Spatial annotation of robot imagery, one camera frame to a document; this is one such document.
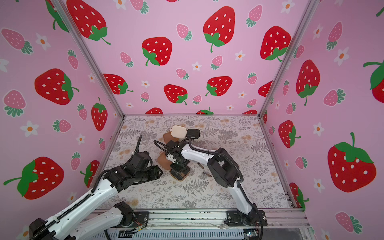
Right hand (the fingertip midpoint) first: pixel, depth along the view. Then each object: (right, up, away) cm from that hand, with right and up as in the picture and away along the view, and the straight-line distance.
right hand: (175, 173), depth 89 cm
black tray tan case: (+3, -1, -1) cm, 4 cm away
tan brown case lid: (-7, +7, +1) cm, 10 cm away
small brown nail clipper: (+15, +4, +4) cm, 16 cm away
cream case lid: (-1, +25, +19) cm, 31 cm away
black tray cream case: (+10, +23, +20) cm, 32 cm away
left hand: (-6, +4, -11) cm, 13 cm away
